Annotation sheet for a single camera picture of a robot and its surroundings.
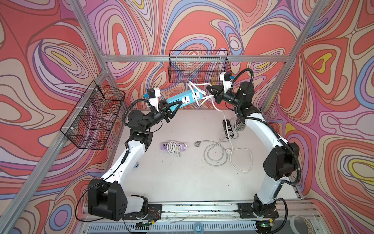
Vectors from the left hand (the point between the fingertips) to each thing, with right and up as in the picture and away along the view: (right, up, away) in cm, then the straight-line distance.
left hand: (182, 104), depth 61 cm
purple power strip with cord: (-7, -23, +29) cm, 38 cm away
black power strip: (+33, -12, +47) cm, 58 cm away
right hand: (+13, +9, +13) cm, 21 cm away
